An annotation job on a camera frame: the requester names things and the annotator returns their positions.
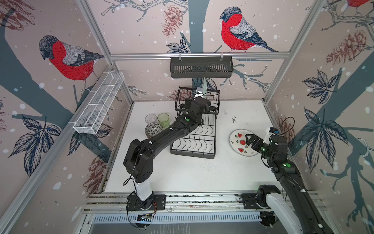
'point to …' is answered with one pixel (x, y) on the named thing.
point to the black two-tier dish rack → (200, 142)
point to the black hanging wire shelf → (201, 67)
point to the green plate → (205, 86)
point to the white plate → (238, 143)
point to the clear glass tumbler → (150, 118)
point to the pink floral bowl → (152, 129)
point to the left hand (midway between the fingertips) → (199, 98)
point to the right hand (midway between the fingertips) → (251, 139)
